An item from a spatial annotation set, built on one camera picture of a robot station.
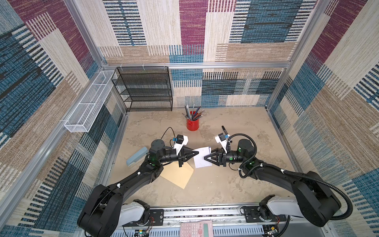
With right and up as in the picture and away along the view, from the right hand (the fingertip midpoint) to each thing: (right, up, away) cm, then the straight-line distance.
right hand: (207, 158), depth 75 cm
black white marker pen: (+16, +13, +33) cm, 39 cm away
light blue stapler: (-43, -4, +15) cm, 45 cm away
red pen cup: (-7, +16, +28) cm, 33 cm away
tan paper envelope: (-15, -13, +12) cm, 23 cm away
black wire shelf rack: (-42, +43, +34) cm, 69 cm away
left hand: (-5, +3, -3) cm, 6 cm away
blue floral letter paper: (-4, 0, -2) cm, 4 cm away
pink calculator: (-5, -31, -5) cm, 32 cm away
